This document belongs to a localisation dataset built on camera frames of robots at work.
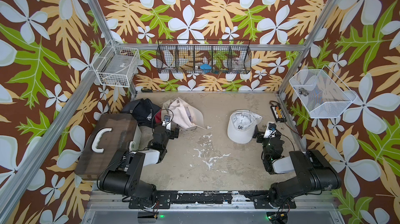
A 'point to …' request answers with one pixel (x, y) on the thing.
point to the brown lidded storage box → (111, 135)
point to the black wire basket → (203, 57)
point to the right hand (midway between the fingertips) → (264, 126)
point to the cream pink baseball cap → (186, 116)
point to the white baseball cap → (241, 125)
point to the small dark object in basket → (303, 91)
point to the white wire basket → (115, 65)
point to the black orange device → (277, 112)
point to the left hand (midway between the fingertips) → (169, 121)
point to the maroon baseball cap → (158, 117)
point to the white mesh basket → (324, 96)
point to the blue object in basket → (205, 67)
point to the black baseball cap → (145, 110)
